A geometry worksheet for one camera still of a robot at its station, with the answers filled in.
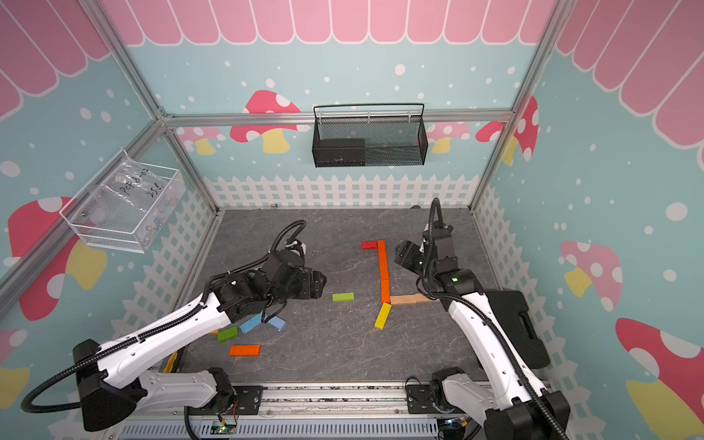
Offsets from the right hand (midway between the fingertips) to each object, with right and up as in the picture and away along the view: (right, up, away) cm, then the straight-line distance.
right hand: (402, 250), depth 78 cm
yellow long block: (-4, -22, +12) cm, 26 cm away
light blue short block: (-39, -24, +11) cm, 47 cm away
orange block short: (-3, -14, +17) cm, 22 cm away
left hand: (-25, -9, -3) cm, 27 cm away
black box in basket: (-18, +31, +10) cm, 37 cm away
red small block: (-9, +1, +31) cm, 32 cm away
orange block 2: (-3, -8, +22) cm, 24 cm away
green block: (-18, -17, +16) cm, 30 cm away
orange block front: (-47, -31, +5) cm, 57 cm away
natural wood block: (+4, -18, +16) cm, 24 cm away
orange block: (-4, -1, +29) cm, 29 cm away
